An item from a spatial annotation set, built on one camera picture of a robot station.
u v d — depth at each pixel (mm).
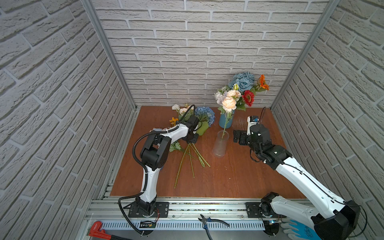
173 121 1072
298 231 669
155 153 541
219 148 899
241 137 675
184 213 730
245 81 796
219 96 867
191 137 890
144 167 549
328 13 709
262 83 758
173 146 936
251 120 656
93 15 721
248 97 804
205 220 699
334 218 374
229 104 714
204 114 1066
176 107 1176
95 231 669
